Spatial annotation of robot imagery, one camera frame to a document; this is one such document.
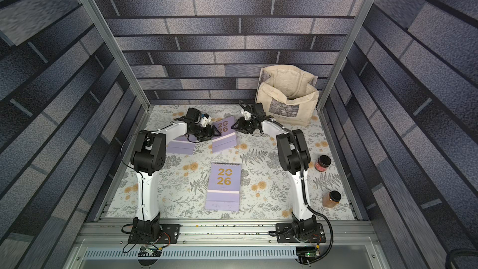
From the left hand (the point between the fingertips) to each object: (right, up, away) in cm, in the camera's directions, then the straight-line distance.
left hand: (218, 134), depth 101 cm
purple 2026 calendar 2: (-20, -6, -1) cm, 21 cm away
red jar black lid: (+52, -13, -15) cm, 56 cm away
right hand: (+8, +4, -1) cm, 9 cm away
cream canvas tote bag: (+42, +24, +10) cm, 49 cm away
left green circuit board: (-24, -44, -30) cm, 59 cm away
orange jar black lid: (+50, -25, -27) cm, 62 cm away
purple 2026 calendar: (+6, -2, -1) cm, 6 cm away
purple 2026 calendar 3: (+5, -23, -18) cm, 30 cm away
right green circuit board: (+38, -43, -31) cm, 66 cm away
